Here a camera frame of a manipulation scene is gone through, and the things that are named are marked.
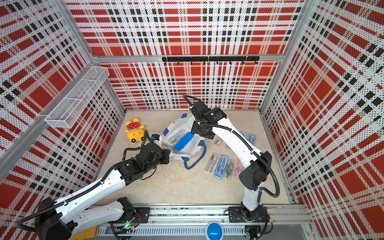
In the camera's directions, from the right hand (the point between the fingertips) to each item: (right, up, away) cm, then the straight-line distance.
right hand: (202, 133), depth 78 cm
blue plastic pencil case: (-13, -7, +23) cm, 27 cm away
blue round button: (+5, -45, -10) cm, 47 cm away
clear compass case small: (+6, -20, +13) cm, 24 cm away
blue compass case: (+11, -22, +11) cm, 27 cm away
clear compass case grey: (+11, -8, +23) cm, 27 cm away
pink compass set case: (+23, -22, +11) cm, 33 cm away
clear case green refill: (+17, -22, +10) cm, 30 cm away
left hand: (-16, -10, +1) cm, 19 cm away
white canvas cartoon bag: (-7, -11, +14) cm, 20 cm away
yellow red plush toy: (-44, -1, +20) cm, 49 cm away
